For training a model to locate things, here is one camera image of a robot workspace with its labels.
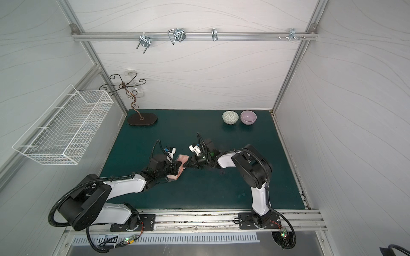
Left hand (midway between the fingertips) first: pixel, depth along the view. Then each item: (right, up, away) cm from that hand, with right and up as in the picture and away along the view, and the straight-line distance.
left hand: (182, 163), depth 88 cm
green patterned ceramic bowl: (+31, +27, +27) cm, 49 cm away
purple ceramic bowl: (+44, +28, +25) cm, 57 cm away
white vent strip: (-32, -30, -19) cm, 48 cm away
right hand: (+1, -1, -2) cm, 3 cm away
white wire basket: (-48, +16, -21) cm, 55 cm away
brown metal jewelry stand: (-32, +26, +26) cm, 49 cm away
